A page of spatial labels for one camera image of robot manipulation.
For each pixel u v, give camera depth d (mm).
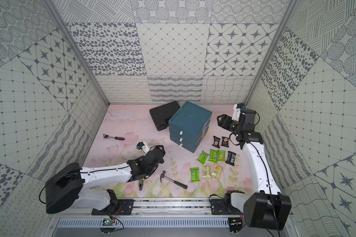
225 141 978
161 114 1131
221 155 918
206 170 858
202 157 912
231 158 903
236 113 701
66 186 423
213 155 910
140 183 810
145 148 762
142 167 630
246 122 574
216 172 855
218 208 735
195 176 838
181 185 810
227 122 688
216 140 982
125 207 740
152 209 747
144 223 702
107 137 1007
